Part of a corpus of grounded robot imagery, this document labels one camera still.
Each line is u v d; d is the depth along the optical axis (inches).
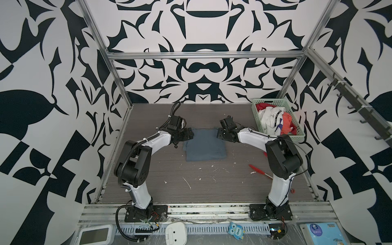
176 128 29.4
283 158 20.0
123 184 20.3
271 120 39.1
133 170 18.9
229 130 29.7
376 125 21.5
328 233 25.7
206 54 35.7
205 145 36.6
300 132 38.6
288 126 39.0
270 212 26.4
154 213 28.7
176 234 26.3
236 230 27.1
